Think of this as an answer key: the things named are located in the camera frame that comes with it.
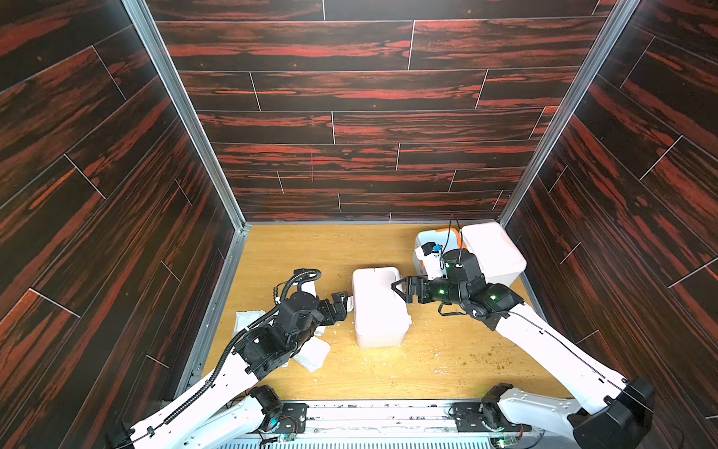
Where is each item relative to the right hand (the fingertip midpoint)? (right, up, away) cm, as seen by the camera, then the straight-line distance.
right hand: (408, 280), depth 76 cm
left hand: (-19, -4, -3) cm, 20 cm away
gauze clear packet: (-28, -24, +10) cm, 38 cm away
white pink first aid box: (+34, +5, +15) cm, 37 cm away
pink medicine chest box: (-7, -10, +2) cm, 13 cm away
